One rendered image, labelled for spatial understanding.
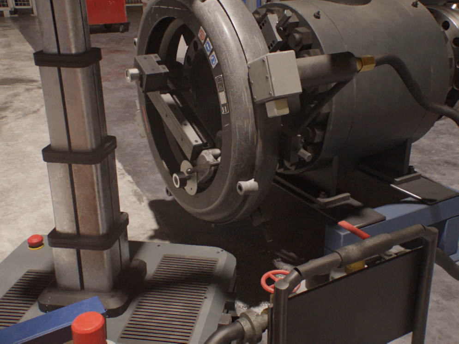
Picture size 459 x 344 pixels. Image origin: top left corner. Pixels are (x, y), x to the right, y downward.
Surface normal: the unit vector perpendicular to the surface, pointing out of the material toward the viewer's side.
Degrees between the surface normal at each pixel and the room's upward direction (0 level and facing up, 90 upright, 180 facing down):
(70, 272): 90
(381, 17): 35
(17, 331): 7
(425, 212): 90
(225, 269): 45
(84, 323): 0
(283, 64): 67
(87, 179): 90
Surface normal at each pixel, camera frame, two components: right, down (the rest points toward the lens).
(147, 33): -0.85, 0.20
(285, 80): 0.48, -0.06
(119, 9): 0.58, 0.31
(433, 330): 0.00, -0.93
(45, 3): -0.16, 0.37
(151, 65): 0.22, -0.70
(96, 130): 0.99, 0.06
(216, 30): -0.47, -0.13
